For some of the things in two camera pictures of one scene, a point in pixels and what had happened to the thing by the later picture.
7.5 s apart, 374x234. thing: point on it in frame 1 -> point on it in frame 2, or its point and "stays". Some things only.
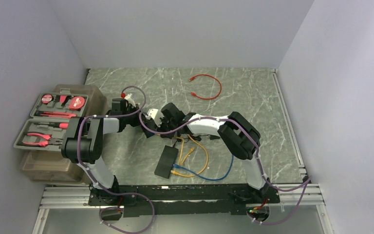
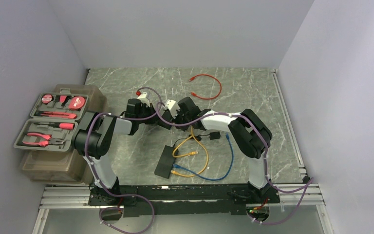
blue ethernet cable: (176, 165) stays
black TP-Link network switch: (166, 161) stays
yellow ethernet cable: (182, 161) -> (187, 139)
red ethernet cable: (195, 95) stays
